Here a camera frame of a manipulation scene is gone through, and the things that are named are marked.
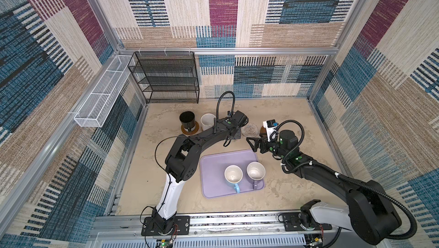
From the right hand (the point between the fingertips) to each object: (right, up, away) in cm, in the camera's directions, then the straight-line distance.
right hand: (253, 138), depth 84 cm
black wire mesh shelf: (-50, +36, +27) cm, 67 cm away
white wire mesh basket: (-83, +13, +8) cm, 85 cm away
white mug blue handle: (-10, -18, +2) cm, 21 cm away
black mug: (-35, +9, +16) cm, 39 cm away
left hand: (-9, +2, +12) cm, 15 cm away
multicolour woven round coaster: (+2, +2, +21) cm, 21 cm away
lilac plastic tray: (-20, -17, +8) cm, 28 cm away
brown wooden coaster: (-32, +2, +17) cm, 37 cm away
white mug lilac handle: (+1, -16, +2) cm, 16 cm away
